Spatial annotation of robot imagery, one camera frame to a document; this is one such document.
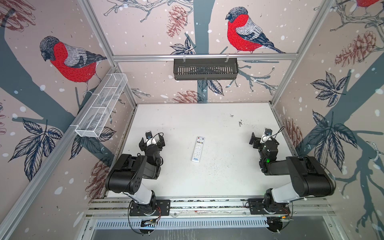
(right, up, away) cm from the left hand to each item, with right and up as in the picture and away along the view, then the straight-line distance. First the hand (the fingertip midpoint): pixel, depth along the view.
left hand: (150, 135), depth 88 cm
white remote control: (+29, -9, +5) cm, 31 cm away
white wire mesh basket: (-23, +8, -18) cm, 30 cm away
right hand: (+69, 0, +2) cm, 69 cm away
